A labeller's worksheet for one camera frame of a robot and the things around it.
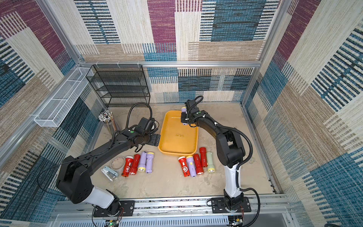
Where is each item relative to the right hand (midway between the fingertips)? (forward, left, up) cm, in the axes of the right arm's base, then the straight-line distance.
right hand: (186, 119), depth 98 cm
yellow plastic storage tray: (-10, +7, -10) cm, 15 cm away
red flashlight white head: (-29, +35, -7) cm, 46 cm away
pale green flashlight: (-31, -14, -7) cm, 34 cm away
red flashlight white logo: (-28, +3, -7) cm, 29 cm away
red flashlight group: (-28, +31, -8) cm, 43 cm away
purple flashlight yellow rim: (-30, +27, -7) cm, 41 cm away
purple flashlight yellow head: (-27, +23, -8) cm, 36 cm away
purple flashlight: (+4, +2, +5) cm, 7 cm away
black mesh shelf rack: (+28, +50, +8) cm, 58 cm away
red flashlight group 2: (-31, -7, -8) cm, 32 cm away
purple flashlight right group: (-30, -3, -8) cm, 31 cm away
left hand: (-15, +20, +2) cm, 25 cm away
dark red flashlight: (-20, -10, -8) cm, 24 cm away
